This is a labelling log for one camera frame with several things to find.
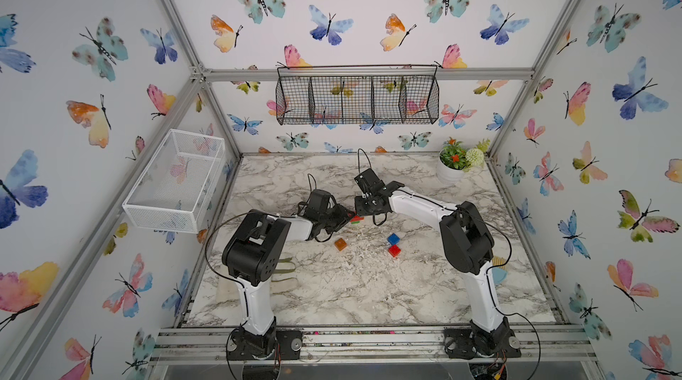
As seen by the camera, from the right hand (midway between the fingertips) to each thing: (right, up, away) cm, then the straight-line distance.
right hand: (360, 206), depth 97 cm
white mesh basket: (-59, +6, -12) cm, 61 cm away
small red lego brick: (+11, -14, -6) cm, 19 cm away
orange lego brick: (-7, -13, -4) cm, 15 cm away
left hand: (-1, -3, 0) cm, 3 cm away
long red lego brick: (-2, -4, -5) cm, 7 cm away
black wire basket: (-1, +41, +1) cm, 41 cm away
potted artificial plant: (+35, +17, +2) cm, 39 cm away
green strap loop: (-25, -20, -9) cm, 33 cm away
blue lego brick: (+12, -11, -4) cm, 16 cm away
